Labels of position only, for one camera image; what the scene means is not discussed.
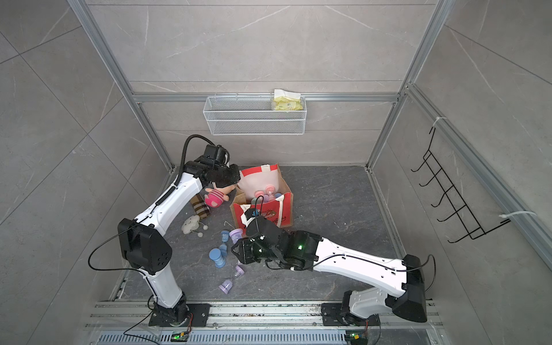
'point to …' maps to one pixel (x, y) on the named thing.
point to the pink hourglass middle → (270, 190)
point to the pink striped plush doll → (215, 196)
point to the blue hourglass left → (223, 248)
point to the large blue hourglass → (215, 254)
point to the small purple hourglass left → (239, 272)
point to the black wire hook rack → (461, 218)
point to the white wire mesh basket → (251, 116)
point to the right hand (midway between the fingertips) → (238, 251)
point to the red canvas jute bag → (262, 189)
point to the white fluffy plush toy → (192, 224)
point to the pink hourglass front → (257, 193)
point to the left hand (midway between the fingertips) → (244, 173)
